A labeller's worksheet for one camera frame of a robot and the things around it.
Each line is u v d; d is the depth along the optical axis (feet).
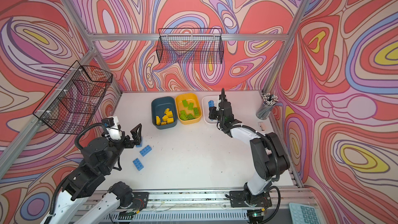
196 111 3.44
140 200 2.39
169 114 3.43
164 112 3.46
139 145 2.01
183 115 3.37
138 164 2.71
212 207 2.37
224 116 2.31
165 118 3.32
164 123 3.28
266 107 3.14
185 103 3.67
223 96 2.52
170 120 3.32
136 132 1.90
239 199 2.41
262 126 3.22
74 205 1.38
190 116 3.34
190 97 3.67
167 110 3.45
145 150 2.89
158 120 3.25
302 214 2.26
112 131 1.80
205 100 3.58
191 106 3.57
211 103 2.98
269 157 1.52
